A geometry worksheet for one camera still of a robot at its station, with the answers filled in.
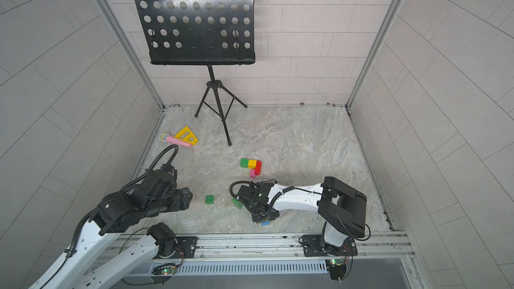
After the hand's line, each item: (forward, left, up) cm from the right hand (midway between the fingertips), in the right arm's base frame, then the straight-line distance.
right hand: (261, 222), depth 79 cm
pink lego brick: (+19, +3, +5) cm, 20 cm away
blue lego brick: (-1, -2, +3) cm, 4 cm away
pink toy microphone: (+39, +46, +9) cm, 61 cm away
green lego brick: (+9, +21, +4) cm, 23 cm away
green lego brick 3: (0, +6, +23) cm, 24 cm away
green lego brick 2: (+24, +7, +5) cm, 26 cm away
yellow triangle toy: (+42, +36, +6) cm, 56 cm away
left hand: (+6, +24, +17) cm, 30 cm away
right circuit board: (-17, -26, +1) cm, 31 cm away
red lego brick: (+21, +1, +4) cm, 21 cm away
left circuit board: (-14, +31, +6) cm, 35 cm away
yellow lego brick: (+24, +3, +5) cm, 24 cm away
